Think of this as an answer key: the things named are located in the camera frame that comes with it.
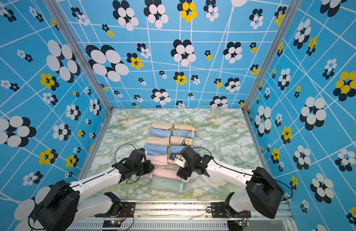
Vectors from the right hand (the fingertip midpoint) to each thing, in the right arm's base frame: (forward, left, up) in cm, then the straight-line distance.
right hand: (183, 163), depth 84 cm
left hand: (0, +16, -3) cm, 16 cm away
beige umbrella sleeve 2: (+17, +17, -2) cm, 24 cm away
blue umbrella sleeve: (+23, +17, -2) cm, 29 cm away
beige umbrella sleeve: (+32, +16, -4) cm, 36 cm away
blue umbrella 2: (+11, +4, -2) cm, 12 cm away
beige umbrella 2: (+18, +3, -2) cm, 18 cm away
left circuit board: (-29, +36, -8) cm, 47 cm away
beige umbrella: (+28, -2, -1) cm, 28 cm away
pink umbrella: (+2, +8, -2) cm, 8 cm away
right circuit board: (-29, -26, -7) cm, 39 cm away
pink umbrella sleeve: (+3, +15, -2) cm, 16 cm away
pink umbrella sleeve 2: (-4, +11, -4) cm, 12 cm away
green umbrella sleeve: (-11, +9, -2) cm, 15 cm away
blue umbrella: (+23, 0, -1) cm, 23 cm away
